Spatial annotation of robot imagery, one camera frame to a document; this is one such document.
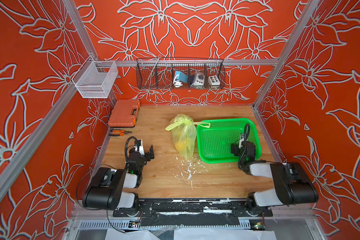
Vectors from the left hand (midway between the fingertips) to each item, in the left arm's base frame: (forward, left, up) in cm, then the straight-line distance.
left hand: (144, 145), depth 90 cm
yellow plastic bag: (+4, -24, +11) cm, 27 cm away
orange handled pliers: (+12, +22, -5) cm, 26 cm away
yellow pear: (+1, -23, +1) cm, 23 cm away
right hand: (+7, -60, -1) cm, 60 cm away
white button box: (+36, -42, +23) cm, 60 cm away
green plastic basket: (+1, -42, +4) cm, 43 cm away
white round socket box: (+34, -32, +26) cm, 54 cm away
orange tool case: (+27, +22, -2) cm, 35 cm away
